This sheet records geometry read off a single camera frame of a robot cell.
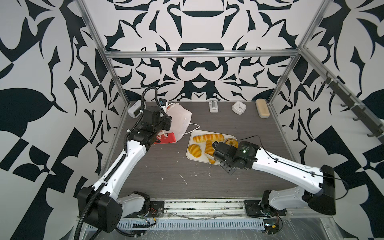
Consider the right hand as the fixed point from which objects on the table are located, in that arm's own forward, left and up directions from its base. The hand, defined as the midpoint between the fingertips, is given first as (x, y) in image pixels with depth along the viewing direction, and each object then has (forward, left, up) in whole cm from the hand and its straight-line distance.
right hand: (228, 162), depth 74 cm
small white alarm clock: (+48, -18, -13) cm, 53 cm away
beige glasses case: (+46, -35, -13) cm, 59 cm away
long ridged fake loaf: (+21, +8, -12) cm, 26 cm away
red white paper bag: (+28, +24, -1) cm, 37 cm away
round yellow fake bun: (+11, +16, -10) cm, 22 cm away
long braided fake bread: (+6, +7, -12) cm, 15 cm away
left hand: (+21, +31, +14) cm, 40 cm away
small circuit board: (-25, -19, -17) cm, 36 cm away
